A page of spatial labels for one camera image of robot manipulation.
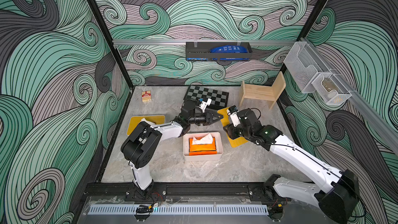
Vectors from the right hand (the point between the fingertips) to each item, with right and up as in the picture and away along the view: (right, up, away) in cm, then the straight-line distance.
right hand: (229, 126), depth 79 cm
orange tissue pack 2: (-13, -11, +2) cm, 17 cm away
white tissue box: (-4, -15, +7) cm, 17 cm away
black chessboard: (0, +14, +29) cm, 32 cm away
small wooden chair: (+29, +19, +27) cm, 44 cm away
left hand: (-4, +5, -2) cm, 6 cm away
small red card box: (-54, +16, +34) cm, 66 cm away
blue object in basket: (+3, +44, +12) cm, 46 cm away
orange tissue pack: (-44, +1, +7) cm, 44 cm away
